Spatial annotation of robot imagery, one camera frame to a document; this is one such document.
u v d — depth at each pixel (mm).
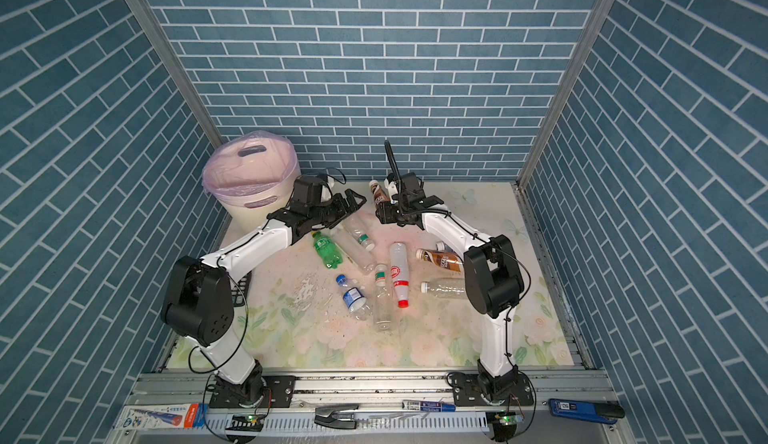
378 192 941
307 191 683
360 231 1025
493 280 520
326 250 959
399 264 937
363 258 961
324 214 759
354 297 845
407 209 715
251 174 993
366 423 704
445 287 912
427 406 707
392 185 858
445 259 935
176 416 694
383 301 883
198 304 468
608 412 685
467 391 736
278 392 737
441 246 981
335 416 688
